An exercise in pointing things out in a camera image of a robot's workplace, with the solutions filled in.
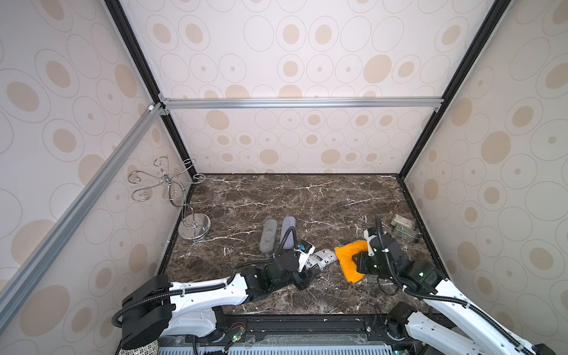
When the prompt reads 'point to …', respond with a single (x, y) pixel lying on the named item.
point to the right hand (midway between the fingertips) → (359, 257)
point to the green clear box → (404, 227)
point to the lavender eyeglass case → (286, 222)
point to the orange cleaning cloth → (345, 257)
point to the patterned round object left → (150, 349)
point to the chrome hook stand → (193, 227)
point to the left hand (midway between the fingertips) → (320, 270)
